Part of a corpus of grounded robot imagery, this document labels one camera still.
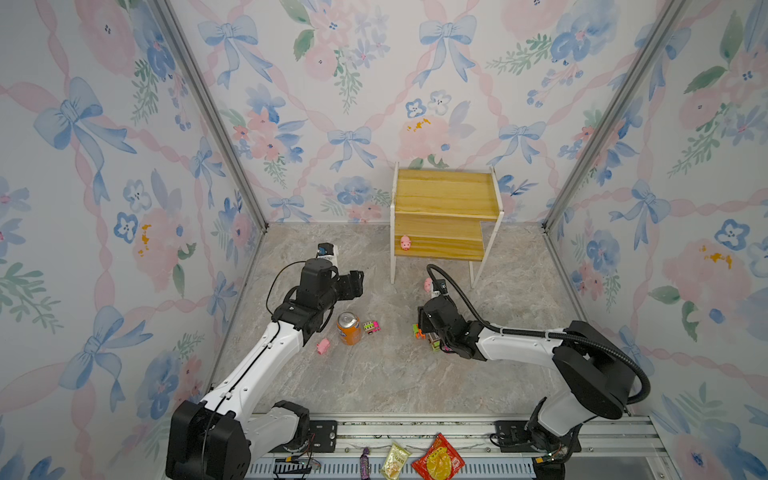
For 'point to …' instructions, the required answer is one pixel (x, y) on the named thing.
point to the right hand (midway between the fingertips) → (425, 306)
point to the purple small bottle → (365, 464)
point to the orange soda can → (349, 329)
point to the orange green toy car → (417, 333)
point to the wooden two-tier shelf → (444, 214)
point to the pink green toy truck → (371, 327)
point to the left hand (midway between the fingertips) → (352, 271)
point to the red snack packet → (440, 461)
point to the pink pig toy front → (405, 243)
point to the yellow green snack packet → (394, 462)
